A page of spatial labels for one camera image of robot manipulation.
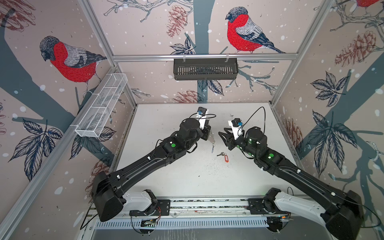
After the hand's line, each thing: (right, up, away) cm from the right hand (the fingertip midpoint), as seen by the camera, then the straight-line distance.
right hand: (220, 132), depth 73 cm
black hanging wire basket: (-7, +42, +34) cm, 54 cm away
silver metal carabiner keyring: (-5, -3, +2) cm, 6 cm away
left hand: (-6, +6, -4) cm, 9 cm away
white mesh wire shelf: (-63, +7, 0) cm, 64 cm away
